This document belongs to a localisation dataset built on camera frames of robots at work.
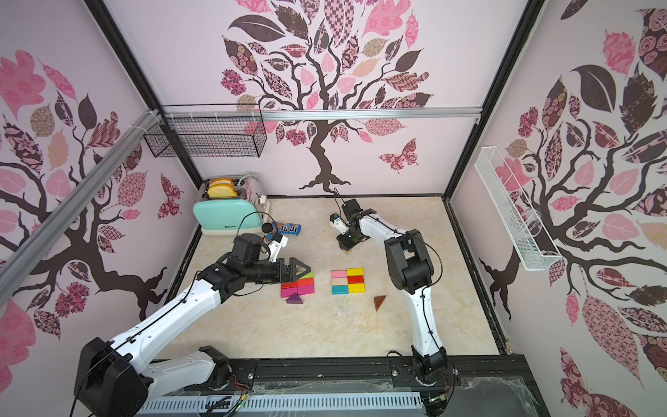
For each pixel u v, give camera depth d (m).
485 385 0.73
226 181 1.00
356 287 0.91
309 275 0.72
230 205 0.98
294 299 0.88
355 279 0.93
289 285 0.90
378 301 0.86
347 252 0.99
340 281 0.93
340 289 0.90
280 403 0.70
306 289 0.90
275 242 0.72
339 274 0.95
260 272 0.65
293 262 0.68
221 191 0.97
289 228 1.07
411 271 0.59
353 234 0.86
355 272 0.95
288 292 0.90
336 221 0.95
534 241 0.65
